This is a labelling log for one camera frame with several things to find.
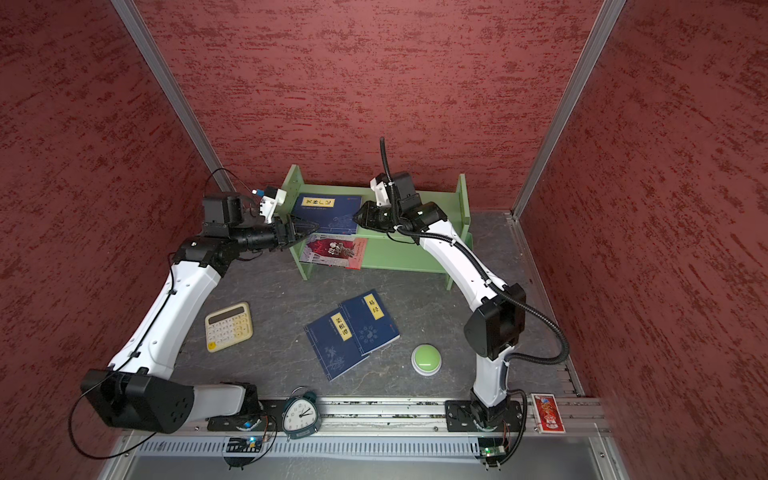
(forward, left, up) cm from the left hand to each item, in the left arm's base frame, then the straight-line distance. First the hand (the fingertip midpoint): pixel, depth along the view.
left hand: (311, 236), depth 70 cm
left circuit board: (-40, +17, -36) cm, 57 cm away
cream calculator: (-10, +30, -31) cm, 44 cm away
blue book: (+11, -3, -3) cm, 12 cm away
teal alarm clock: (-33, +2, -29) cm, 44 cm away
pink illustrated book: (+11, -1, -20) cm, 23 cm away
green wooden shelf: (+11, -17, -20) cm, 28 cm away
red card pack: (-32, -60, -32) cm, 75 cm away
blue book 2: (-14, -3, -32) cm, 35 cm away
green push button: (-19, -29, -31) cm, 47 cm away
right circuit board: (-40, -44, -33) cm, 68 cm away
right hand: (+8, -10, -4) cm, 13 cm away
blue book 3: (-7, -13, -32) cm, 35 cm away
